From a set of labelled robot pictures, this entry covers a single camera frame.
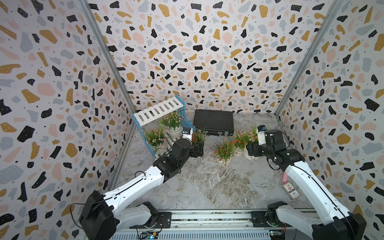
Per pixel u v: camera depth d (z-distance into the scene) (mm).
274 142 578
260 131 697
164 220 731
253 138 728
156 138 876
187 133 660
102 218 377
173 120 928
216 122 1103
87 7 695
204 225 731
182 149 551
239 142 877
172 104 900
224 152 823
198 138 895
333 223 389
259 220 734
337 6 704
